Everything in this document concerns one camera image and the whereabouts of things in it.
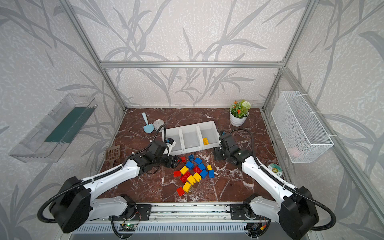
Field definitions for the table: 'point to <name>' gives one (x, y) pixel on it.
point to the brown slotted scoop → (112, 154)
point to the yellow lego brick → (184, 170)
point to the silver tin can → (157, 123)
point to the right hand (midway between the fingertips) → (218, 146)
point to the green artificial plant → (240, 109)
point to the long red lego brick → (184, 178)
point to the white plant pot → (236, 121)
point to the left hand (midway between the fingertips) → (178, 155)
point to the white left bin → (176, 134)
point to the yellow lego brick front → (186, 187)
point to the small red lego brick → (176, 173)
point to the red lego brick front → (180, 191)
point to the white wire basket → (304, 137)
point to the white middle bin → (190, 137)
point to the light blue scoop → (149, 128)
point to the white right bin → (209, 130)
